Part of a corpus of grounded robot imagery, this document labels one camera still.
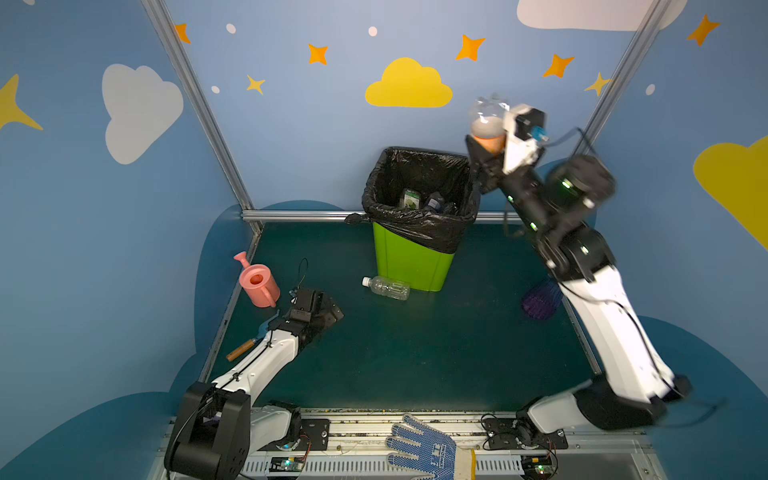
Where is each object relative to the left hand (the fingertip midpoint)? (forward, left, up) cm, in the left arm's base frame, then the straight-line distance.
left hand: (334, 314), depth 89 cm
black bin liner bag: (+36, -28, +17) cm, 49 cm away
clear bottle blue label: (+32, -31, +18) cm, 48 cm away
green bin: (+14, -26, +6) cm, 30 cm away
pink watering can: (+9, +25, +4) cm, 26 cm away
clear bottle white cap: (+12, -15, -3) cm, 20 cm away
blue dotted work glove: (-35, -29, -6) cm, 46 cm away
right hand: (+6, -33, +56) cm, 65 cm away
